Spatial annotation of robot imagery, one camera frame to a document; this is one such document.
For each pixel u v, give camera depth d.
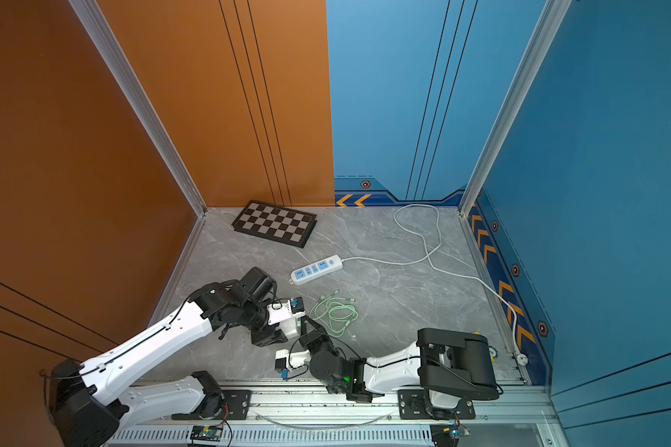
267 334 0.64
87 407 0.38
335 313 0.89
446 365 0.49
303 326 0.73
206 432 0.72
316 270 0.97
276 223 1.12
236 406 0.74
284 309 0.65
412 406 0.72
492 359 0.45
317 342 0.66
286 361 0.65
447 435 0.70
